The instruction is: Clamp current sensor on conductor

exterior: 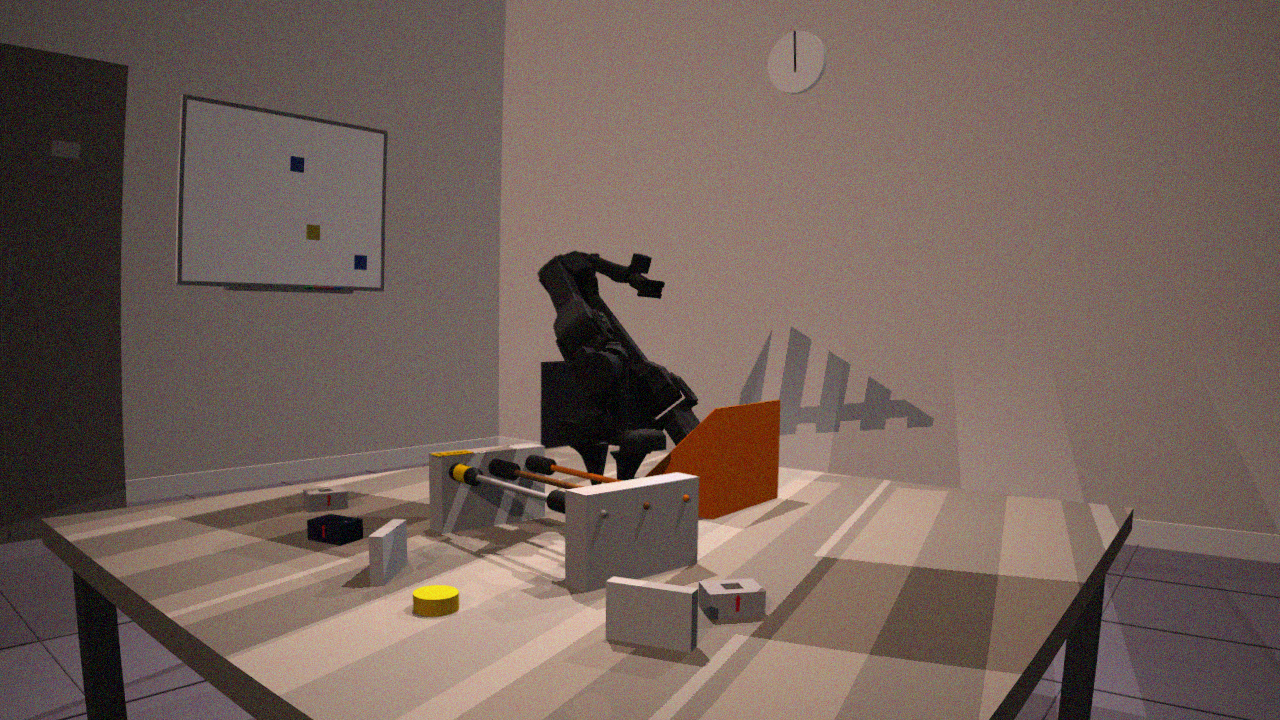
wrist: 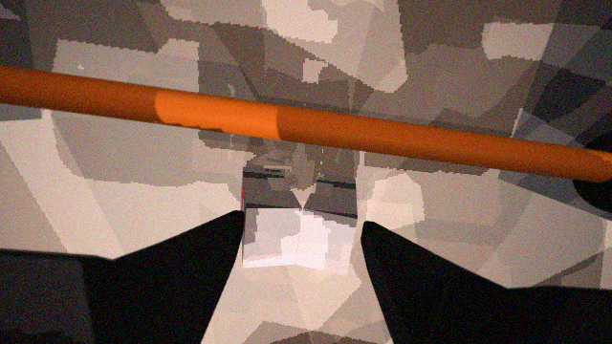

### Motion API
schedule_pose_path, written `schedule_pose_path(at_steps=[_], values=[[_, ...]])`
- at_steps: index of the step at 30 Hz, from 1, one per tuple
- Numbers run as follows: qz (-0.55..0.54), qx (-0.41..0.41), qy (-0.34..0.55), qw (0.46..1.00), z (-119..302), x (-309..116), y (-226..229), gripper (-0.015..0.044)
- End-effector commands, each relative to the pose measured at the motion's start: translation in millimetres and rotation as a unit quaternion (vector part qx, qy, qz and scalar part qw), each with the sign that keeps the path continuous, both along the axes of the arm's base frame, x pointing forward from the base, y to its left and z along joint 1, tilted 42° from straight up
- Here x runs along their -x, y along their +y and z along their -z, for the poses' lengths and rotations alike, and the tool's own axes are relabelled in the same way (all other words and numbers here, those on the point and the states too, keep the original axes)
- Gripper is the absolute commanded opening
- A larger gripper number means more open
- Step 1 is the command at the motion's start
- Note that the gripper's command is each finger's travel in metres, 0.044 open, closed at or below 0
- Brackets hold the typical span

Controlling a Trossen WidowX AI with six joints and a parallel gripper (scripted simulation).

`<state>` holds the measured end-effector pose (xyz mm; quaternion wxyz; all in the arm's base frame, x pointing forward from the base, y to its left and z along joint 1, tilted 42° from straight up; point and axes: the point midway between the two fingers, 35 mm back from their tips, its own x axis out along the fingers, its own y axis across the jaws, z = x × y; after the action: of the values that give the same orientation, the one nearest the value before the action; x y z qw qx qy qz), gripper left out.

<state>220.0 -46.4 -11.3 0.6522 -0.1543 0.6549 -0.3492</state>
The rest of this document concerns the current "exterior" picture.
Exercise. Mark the yellow short cylinder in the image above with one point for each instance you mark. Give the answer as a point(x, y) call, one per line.
point(435, 601)

